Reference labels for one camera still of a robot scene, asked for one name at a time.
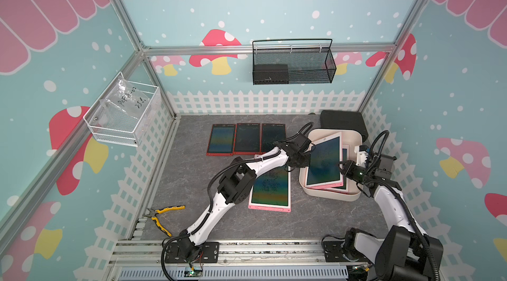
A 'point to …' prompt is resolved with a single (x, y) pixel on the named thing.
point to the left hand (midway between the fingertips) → (307, 166)
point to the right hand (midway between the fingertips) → (336, 163)
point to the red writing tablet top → (222, 140)
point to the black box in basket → (270, 74)
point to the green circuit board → (195, 273)
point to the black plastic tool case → (344, 120)
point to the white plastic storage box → (350, 137)
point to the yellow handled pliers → (153, 215)
